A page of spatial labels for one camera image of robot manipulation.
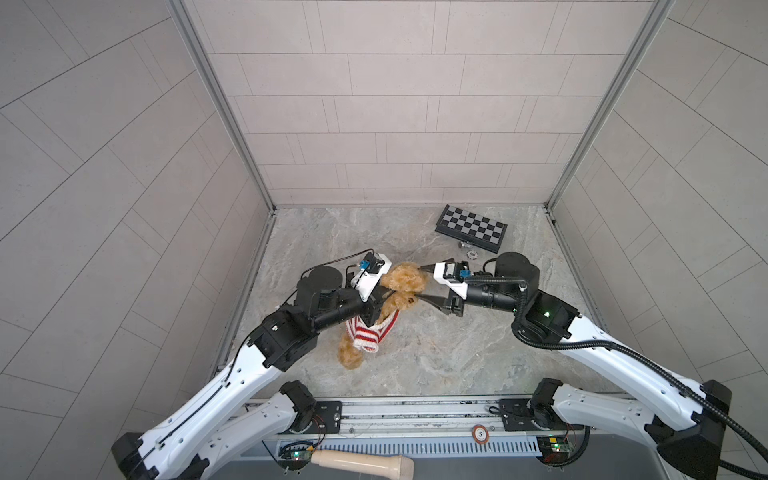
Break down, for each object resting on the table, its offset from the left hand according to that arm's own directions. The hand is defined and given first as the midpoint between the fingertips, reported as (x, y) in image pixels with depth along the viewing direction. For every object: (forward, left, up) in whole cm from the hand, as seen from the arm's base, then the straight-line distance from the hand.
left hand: (400, 286), depth 63 cm
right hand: (0, -4, +2) cm, 5 cm away
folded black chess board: (+37, -26, -26) cm, 52 cm away
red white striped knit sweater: (-10, +6, -2) cm, 12 cm away
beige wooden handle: (-30, 0, -23) cm, 38 cm away
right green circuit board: (-27, -35, -28) cm, 53 cm away
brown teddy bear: (-2, -1, +5) cm, 5 cm away
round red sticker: (-24, -19, -28) cm, 41 cm away
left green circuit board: (-28, +23, -25) cm, 44 cm away
